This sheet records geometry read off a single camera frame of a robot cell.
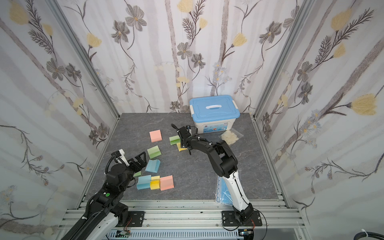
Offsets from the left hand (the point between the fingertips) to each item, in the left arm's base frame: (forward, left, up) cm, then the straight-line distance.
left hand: (141, 155), depth 79 cm
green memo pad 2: (+10, -2, -14) cm, 18 cm away
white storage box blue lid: (+31, -42, -2) cm, 52 cm away
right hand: (+20, -26, -14) cm, 36 cm away
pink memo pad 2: (-10, -12, -17) cm, 23 cm away
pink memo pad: (+25, -1, -17) cm, 30 cm away
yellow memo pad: (+15, -18, -17) cm, 29 cm away
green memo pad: (+20, -15, -15) cm, 29 cm away
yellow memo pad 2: (-9, -5, -17) cm, 20 cm away
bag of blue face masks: (-18, -44, -15) cm, 50 cm away
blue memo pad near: (-9, +2, -17) cm, 19 cm away
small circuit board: (-34, +7, -16) cm, 38 cm away
